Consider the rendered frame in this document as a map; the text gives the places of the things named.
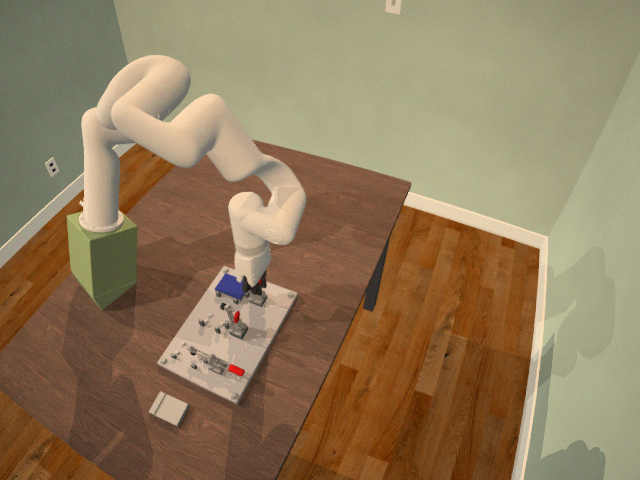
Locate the small black block with bolt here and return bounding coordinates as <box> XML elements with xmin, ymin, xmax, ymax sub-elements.
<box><xmin>203</xmin><ymin>291</ymin><xmax>250</xmax><ymax>364</ymax></box>

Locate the blue flat plate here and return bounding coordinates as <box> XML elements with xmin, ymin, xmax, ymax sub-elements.
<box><xmin>215</xmin><ymin>273</ymin><xmax>245</xmax><ymax>302</ymax></box>

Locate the toggle clamp with red handle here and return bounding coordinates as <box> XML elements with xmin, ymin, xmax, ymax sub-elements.
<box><xmin>220</xmin><ymin>303</ymin><xmax>248</xmax><ymax>340</ymax></box>
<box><xmin>187</xmin><ymin>345</ymin><xmax>245</xmax><ymax>376</ymax></box>

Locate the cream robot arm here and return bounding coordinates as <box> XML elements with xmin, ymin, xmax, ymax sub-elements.
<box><xmin>79</xmin><ymin>55</ymin><xmax>306</xmax><ymax>256</ymax></box>

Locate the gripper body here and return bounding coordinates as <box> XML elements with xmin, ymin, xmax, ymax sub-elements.
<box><xmin>235</xmin><ymin>242</ymin><xmax>271</xmax><ymax>287</ymax></box>

